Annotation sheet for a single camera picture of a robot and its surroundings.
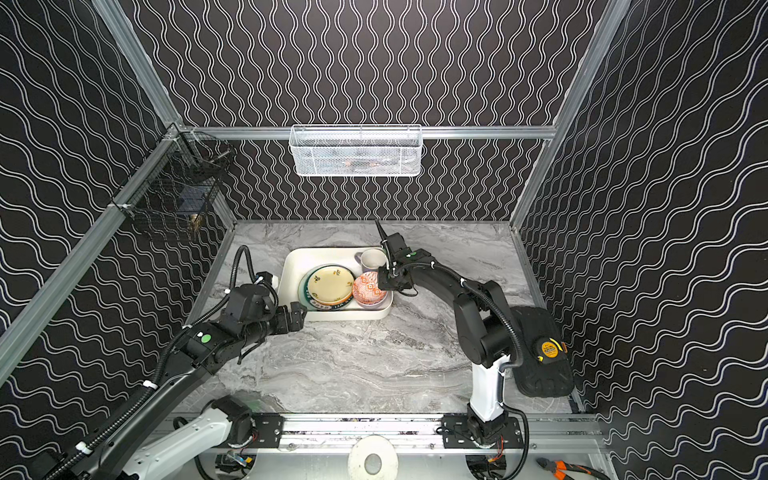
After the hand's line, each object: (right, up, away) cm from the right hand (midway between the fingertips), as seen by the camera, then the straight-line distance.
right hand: (387, 284), depth 95 cm
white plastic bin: (-31, +7, +8) cm, 33 cm away
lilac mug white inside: (-5, +8, +10) cm, 14 cm away
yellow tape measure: (+43, -16, -16) cm, 49 cm away
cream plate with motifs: (-18, -1, +3) cm, 19 cm away
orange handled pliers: (+40, -40, -26) cm, 63 cm away
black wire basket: (-67, +34, +3) cm, 75 cm away
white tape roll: (-3, -37, -22) cm, 43 cm away
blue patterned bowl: (-7, -3, +2) cm, 7 cm away
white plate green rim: (-26, -5, +2) cm, 27 cm away
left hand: (-24, -4, -19) cm, 31 cm away
